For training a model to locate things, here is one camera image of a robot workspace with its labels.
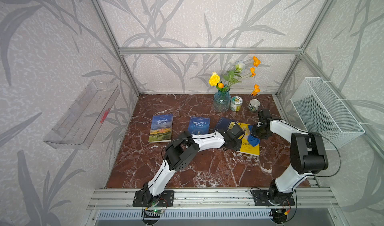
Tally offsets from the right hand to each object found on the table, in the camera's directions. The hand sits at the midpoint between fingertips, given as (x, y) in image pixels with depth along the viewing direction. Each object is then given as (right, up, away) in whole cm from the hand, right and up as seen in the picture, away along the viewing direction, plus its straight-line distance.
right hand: (253, 134), depth 96 cm
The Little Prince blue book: (-36, +5, +4) cm, 36 cm away
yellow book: (-6, -6, -5) cm, 10 cm away
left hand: (-11, -6, -5) cm, 14 cm away
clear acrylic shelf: (-91, +9, -27) cm, 95 cm away
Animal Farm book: (-61, +4, +3) cm, 61 cm away
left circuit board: (-56, -32, -25) cm, 69 cm away
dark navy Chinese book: (-18, +6, +6) cm, 20 cm away
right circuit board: (+4, -35, -24) cm, 43 cm away
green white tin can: (-9, +22, +9) cm, 25 cm away
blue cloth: (-3, -2, -5) cm, 6 cm away
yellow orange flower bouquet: (-15, +37, -2) cm, 40 cm away
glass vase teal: (-20, +22, +6) cm, 30 cm away
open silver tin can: (+5, +19, +12) cm, 24 cm away
